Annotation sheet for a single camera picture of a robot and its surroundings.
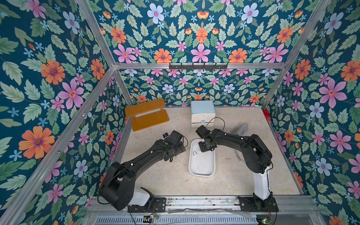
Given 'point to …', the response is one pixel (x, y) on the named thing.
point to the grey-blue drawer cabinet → (203, 113)
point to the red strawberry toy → (266, 114)
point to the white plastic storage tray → (201, 164)
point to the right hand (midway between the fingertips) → (204, 147)
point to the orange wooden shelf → (148, 120)
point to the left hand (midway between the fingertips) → (180, 150)
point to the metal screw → (193, 154)
